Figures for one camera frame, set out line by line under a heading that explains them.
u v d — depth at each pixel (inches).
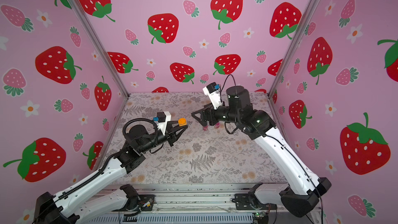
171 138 23.0
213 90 20.6
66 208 15.8
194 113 22.9
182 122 24.9
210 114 20.5
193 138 38.4
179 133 25.1
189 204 29.6
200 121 21.5
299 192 14.6
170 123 22.5
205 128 39.6
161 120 21.8
